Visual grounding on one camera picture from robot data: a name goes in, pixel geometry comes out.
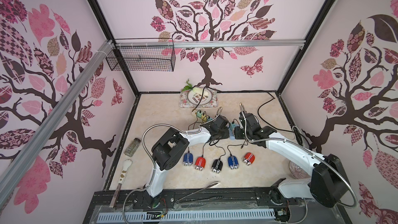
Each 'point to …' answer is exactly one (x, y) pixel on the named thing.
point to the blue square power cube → (232, 125)
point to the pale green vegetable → (198, 89)
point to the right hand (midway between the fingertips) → (236, 130)
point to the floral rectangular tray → (185, 102)
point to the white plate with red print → (195, 98)
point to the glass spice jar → (131, 147)
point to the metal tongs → (197, 191)
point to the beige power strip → (203, 116)
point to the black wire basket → (143, 55)
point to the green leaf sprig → (187, 87)
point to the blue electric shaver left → (188, 159)
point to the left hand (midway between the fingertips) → (228, 135)
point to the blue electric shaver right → (233, 163)
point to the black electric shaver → (217, 166)
